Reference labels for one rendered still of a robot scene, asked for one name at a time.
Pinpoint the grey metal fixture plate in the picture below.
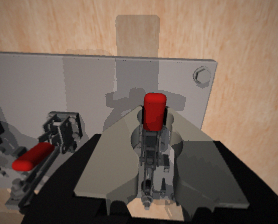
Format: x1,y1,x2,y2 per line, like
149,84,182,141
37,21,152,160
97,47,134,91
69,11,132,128
0,51,218,189

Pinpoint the toggle clamp with red handle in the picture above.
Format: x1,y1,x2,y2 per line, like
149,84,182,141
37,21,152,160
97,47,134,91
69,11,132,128
4,111,82,215
0,122,5,135

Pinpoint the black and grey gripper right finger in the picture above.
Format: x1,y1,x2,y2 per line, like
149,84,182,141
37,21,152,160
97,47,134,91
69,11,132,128
163,106,278,224

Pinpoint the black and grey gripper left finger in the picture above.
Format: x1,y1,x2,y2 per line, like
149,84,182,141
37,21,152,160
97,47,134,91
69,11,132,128
21,105,144,224

